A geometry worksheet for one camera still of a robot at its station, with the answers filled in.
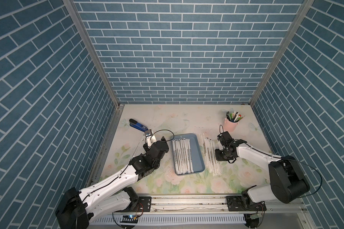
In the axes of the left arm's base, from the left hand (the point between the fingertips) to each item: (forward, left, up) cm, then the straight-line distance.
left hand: (164, 140), depth 79 cm
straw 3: (+3, -15, -16) cm, 22 cm away
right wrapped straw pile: (+5, -29, -16) cm, 34 cm away
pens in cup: (+22, -48, -6) cm, 53 cm away
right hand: (-3, -34, -16) cm, 38 cm away
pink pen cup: (+20, -46, -14) cm, 52 cm away
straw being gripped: (-2, -11, -17) cm, 20 cm away
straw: (-2, -9, -17) cm, 19 cm away
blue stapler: (+21, +23, -14) cm, 34 cm away
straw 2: (-2, -12, -17) cm, 21 cm away
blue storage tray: (-5, -21, -17) cm, 27 cm away
